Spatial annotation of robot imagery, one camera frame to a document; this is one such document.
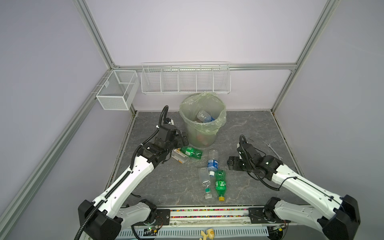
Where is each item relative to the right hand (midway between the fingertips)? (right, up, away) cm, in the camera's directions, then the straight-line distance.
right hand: (233, 163), depth 79 cm
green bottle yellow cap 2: (-7, -11, -1) cm, 13 cm away
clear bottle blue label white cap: (-16, +26, +11) cm, 33 cm away
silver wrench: (+30, +5, +20) cm, 36 cm away
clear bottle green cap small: (-15, -9, +7) cm, 19 cm away
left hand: (-28, +14, -4) cm, 32 cm away
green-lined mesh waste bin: (-17, +15, +7) cm, 24 cm away
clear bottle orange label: (-31, +2, +12) cm, 34 cm away
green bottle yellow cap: (-24, +4, +13) cm, 27 cm away
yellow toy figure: (-14, -29, -12) cm, 34 cm away
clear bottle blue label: (-11, -3, +7) cm, 13 cm away
